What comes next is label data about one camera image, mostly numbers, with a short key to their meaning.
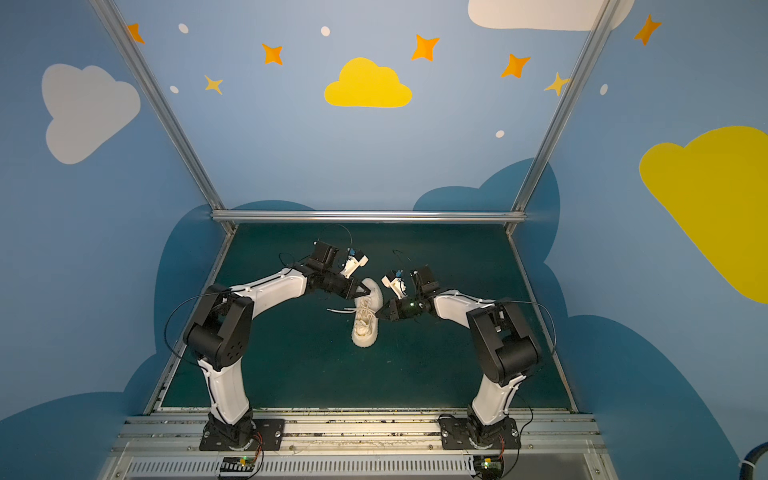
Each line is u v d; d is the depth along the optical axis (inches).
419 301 28.9
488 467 28.9
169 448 28.9
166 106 33.8
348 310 37.5
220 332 19.9
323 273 30.1
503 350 19.1
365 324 33.1
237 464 28.8
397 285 33.7
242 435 25.7
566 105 33.6
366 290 35.7
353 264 33.9
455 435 29.3
